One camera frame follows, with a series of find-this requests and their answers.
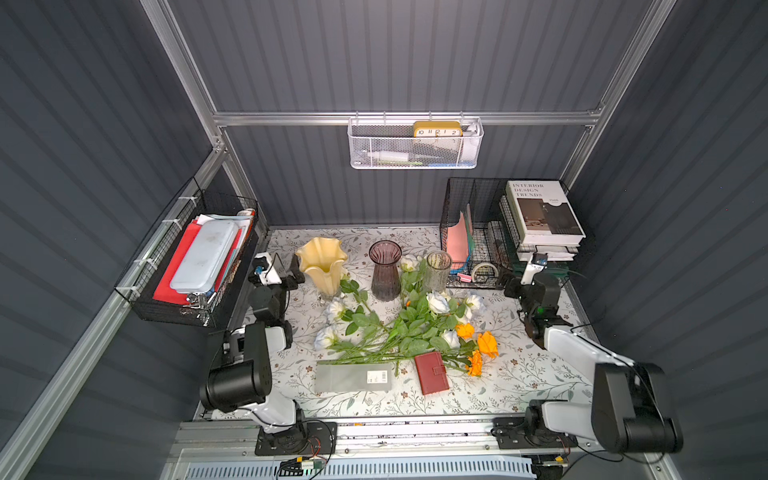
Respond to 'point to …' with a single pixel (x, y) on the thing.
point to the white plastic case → (205, 256)
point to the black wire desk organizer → (478, 241)
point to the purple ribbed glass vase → (386, 282)
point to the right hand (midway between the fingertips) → (527, 270)
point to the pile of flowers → (425, 321)
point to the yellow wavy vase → (322, 259)
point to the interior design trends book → (543, 214)
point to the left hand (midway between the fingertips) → (282, 256)
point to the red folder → (164, 291)
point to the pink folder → (457, 241)
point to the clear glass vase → (437, 272)
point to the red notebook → (431, 372)
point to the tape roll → (484, 264)
